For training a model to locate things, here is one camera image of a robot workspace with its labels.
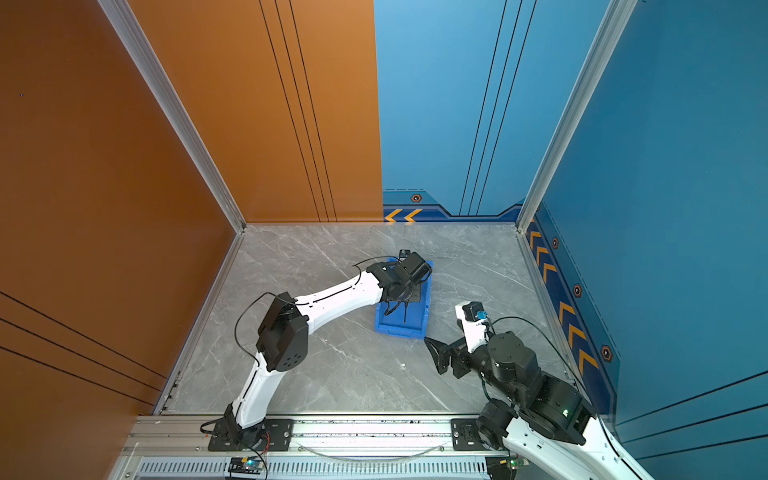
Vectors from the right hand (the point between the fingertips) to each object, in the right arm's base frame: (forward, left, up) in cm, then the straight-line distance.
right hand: (438, 333), depth 65 cm
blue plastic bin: (+13, +8, -18) cm, 23 cm away
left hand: (+22, +4, -15) cm, 27 cm away
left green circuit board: (-22, +44, -25) cm, 55 cm away
